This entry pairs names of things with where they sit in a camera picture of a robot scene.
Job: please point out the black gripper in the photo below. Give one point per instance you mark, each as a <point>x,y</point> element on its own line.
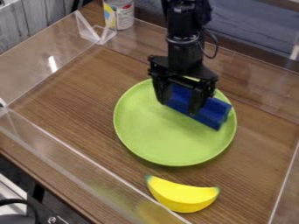
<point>188,73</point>

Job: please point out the blue star-shaped block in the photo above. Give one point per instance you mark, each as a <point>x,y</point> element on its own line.
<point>213,114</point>

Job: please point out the green round plate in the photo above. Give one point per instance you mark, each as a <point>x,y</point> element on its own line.
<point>162,135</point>

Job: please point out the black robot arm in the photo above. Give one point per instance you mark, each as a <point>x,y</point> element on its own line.
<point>188,17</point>

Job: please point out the white can with label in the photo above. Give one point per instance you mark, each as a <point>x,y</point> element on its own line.
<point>119,11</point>

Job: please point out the yellow toy banana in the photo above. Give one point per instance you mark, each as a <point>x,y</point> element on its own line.
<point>182,198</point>

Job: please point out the clear acrylic enclosure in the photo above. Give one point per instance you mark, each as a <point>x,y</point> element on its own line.
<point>62,82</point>

